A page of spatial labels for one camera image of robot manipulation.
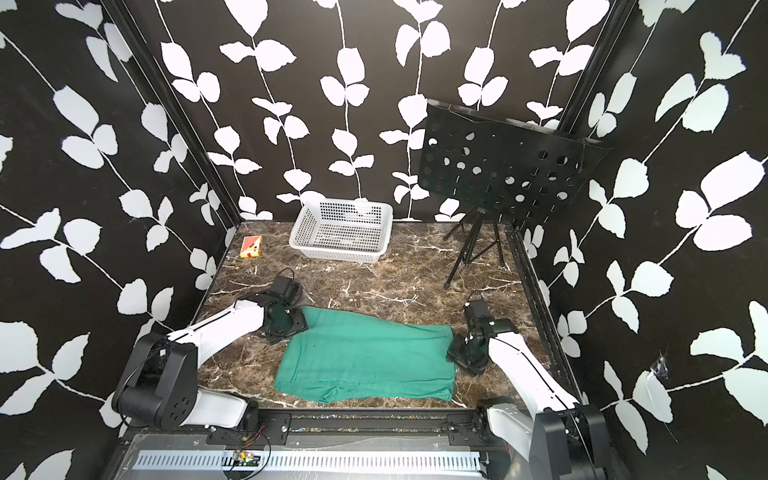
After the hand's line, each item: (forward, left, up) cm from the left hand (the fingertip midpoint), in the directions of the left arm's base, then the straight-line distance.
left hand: (299, 324), depth 90 cm
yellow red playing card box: (+33, +23, -1) cm, 41 cm away
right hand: (-12, -44, +2) cm, 46 cm away
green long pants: (-9, -10, -2) cm, 14 cm away
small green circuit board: (-33, +8, -3) cm, 34 cm away
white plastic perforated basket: (+42, -12, -3) cm, 43 cm away
